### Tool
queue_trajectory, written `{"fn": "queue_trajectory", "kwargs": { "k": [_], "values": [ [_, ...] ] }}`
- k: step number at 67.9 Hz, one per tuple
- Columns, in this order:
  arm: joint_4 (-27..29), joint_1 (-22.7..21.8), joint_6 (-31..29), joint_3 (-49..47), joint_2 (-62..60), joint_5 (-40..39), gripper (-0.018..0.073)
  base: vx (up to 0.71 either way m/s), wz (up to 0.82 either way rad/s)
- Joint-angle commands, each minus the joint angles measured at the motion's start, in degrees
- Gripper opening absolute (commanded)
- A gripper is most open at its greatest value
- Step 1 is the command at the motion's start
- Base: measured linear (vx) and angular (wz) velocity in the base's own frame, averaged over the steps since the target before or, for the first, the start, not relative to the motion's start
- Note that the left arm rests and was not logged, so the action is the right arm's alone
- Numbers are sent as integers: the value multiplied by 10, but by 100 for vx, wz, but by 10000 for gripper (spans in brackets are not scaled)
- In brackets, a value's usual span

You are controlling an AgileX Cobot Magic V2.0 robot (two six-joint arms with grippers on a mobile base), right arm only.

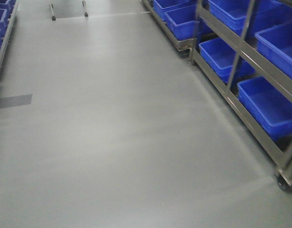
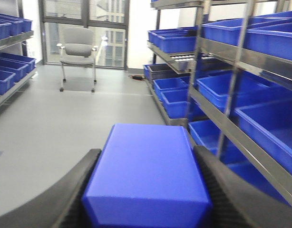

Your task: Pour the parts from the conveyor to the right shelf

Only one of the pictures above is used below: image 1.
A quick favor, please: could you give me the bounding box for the steel roller rack on castors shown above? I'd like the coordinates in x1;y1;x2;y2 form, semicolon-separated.
191;0;292;192

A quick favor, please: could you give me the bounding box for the row of blue bins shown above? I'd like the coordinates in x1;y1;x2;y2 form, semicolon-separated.
198;0;292;142

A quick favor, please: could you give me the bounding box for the bare steel table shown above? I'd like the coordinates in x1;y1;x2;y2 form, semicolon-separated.
49;0;89;21

